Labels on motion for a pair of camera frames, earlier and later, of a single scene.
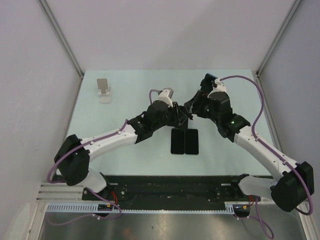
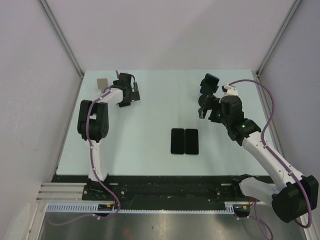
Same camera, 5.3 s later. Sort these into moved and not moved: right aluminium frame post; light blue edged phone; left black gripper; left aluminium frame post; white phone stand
Moved: left black gripper
Not moved: light blue edged phone; left aluminium frame post; right aluminium frame post; white phone stand
